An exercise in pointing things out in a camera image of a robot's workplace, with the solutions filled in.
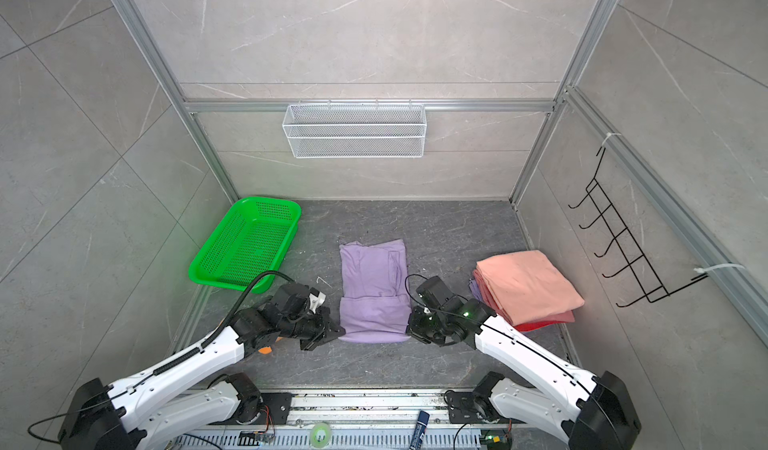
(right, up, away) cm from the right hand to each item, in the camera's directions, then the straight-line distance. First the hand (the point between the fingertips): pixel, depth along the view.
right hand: (405, 328), depth 77 cm
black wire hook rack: (+49, +14, -19) cm, 54 cm away
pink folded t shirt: (+37, +9, +9) cm, 39 cm away
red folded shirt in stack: (+45, +1, +6) cm, 46 cm away
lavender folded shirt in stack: (+23, +7, +16) cm, 29 cm away
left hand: (-15, +2, -3) cm, 15 cm away
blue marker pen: (+4, -20, -7) cm, 22 cm away
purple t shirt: (-9, +5, +16) cm, 19 cm away
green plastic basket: (-55, +22, +30) cm, 66 cm away
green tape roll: (-22, -23, -7) cm, 33 cm away
